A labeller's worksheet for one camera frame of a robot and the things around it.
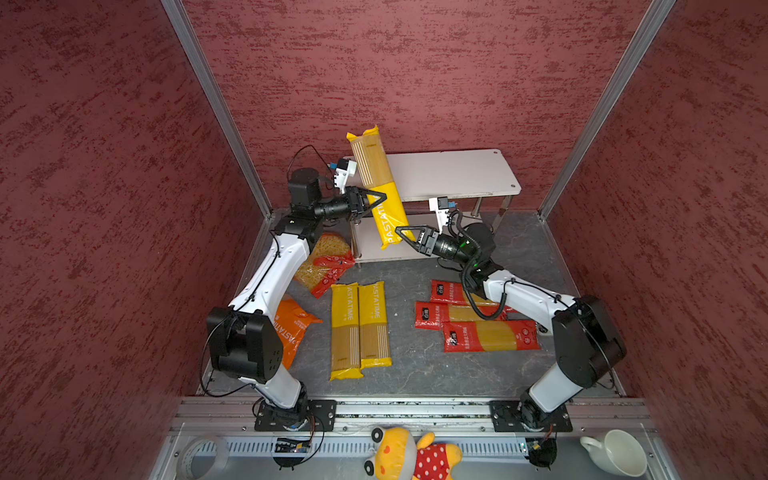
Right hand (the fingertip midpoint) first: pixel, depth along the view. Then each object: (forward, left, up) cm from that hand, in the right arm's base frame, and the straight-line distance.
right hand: (393, 237), depth 71 cm
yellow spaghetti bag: (+1, 0, +3) cm, 3 cm away
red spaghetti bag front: (-14, -22, -29) cm, 39 cm away
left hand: (+6, +1, +6) cm, 8 cm away
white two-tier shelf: (+15, -12, +3) cm, 19 cm away
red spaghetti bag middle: (-7, -11, -30) cm, 33 cm away
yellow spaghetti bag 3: (-14, +6, -30) cm, 34 cm away
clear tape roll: (-40, +49, -28) cm, 69 cm away
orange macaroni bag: (-10, +30, -25) cm, 40 cm away
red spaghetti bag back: (+1, -16, -29) cm, 33 cm away
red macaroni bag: (+10, +20, -22) cm, 32 cm away
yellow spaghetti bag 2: (-19, +14, -29) cm, 38 cm away
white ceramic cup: (-43, -52, -30) cm, 73 cm away
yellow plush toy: (-42, 0, -24) cm, 48 cm away
